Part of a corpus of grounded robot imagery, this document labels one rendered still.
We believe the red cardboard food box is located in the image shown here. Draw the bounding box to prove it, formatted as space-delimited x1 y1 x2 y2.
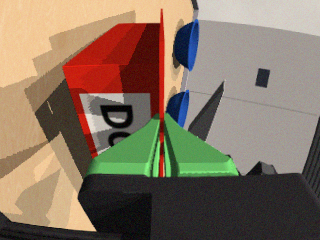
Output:
62 9 165 177

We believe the blue bowl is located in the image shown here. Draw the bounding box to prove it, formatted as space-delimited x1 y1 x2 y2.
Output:
166 90 189 128
174 19 199 71

